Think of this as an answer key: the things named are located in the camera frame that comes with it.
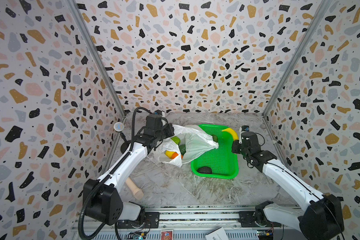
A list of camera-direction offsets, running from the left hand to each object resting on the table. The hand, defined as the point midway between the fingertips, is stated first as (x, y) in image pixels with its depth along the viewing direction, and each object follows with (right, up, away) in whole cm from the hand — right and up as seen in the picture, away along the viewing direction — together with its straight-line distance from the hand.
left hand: (175, 125), depth 80 cm
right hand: (+32, -8, +4) cm, 33 cm away
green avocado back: (+25, -9, +22) cm, 34 cm away
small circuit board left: (-17, -52, -9) cm, 56 cm away
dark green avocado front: (+3, -15, +15) cm, 21 cm away
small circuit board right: (+44, -53, -8) cm, 69 cm away
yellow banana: (+33, -5, +3) cm, 33 cm away
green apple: (-1, -9, +18) cm, 20 cm away
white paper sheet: (+21, -49, -13) cm, 55 cm away
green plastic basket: (+29, -24, +14) cm, 40 cm away
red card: (-3, -51, -11) cm, 52 cm away
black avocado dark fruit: (+17, -26, +8) cm, 32 cm away
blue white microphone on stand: (-29, -1, -2) cm, 29 cm away
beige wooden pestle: (-20, -36, -1) cm, 41 cm away
